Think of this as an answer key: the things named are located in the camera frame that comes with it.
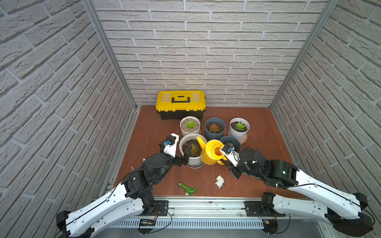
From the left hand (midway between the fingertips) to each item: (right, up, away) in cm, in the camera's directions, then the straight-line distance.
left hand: (181, 138), depth 67 cm
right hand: (+22, -10, +1) cm, 24 cm away
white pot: (+35, +3, +27) cm, 45 cm away
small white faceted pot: (+3, +6, +26) cm, 27 cm away
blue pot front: (+29, -4, +22) cm, 37 cm away
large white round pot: (+7, -14, +12) cm, 19 cm away
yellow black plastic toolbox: (-6, +19, +33) cm, 38 cm away
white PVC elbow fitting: (+21, -26, +13) cm, 36 cm away
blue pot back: (+19, +3, +27) cm, 33 cm away
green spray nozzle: (+3, -30, +11) cm, 32 cm away
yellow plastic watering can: (+14, -6, -4) cm, 16 cm away
